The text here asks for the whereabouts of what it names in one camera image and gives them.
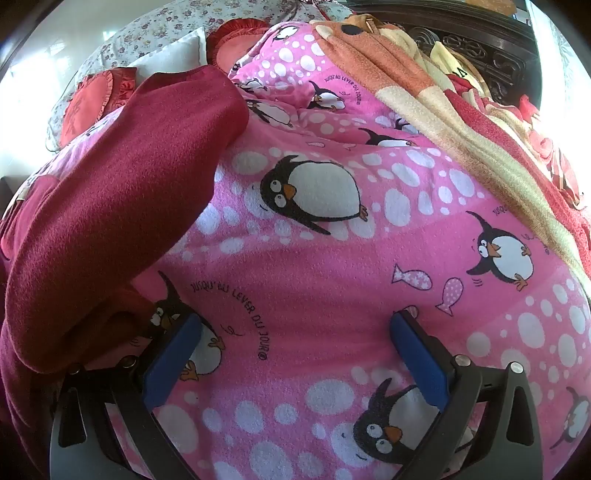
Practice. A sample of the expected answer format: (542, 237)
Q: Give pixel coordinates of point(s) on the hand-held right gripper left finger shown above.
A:
(171, 364)

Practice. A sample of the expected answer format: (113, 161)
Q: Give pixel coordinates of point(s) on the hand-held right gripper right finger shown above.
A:
(420, 364)

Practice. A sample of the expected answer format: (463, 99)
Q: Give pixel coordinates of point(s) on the maroon fleece sweater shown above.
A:
(115, 184)

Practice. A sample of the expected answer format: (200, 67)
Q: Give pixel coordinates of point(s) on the pink penguin print blanket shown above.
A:
(323, 286)

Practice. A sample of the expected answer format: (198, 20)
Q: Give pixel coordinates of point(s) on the red floral blanket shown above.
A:
(549, 150)

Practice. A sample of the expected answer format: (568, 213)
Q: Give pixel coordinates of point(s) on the red heart cushion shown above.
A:
(231, 46)
(85, 106)

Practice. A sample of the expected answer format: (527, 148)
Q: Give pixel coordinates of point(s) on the orange cream striped blanket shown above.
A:
(415, 78)

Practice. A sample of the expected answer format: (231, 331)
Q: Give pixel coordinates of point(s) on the yellow cloth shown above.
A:
(455, 64)

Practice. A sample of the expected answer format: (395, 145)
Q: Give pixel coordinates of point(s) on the white pillow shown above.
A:
(171, 60)

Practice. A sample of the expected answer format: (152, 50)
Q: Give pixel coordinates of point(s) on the dark carved wooden headboard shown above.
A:
(508, 50)

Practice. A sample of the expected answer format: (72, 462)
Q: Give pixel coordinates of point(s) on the floral print pillow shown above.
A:
(152, 23)

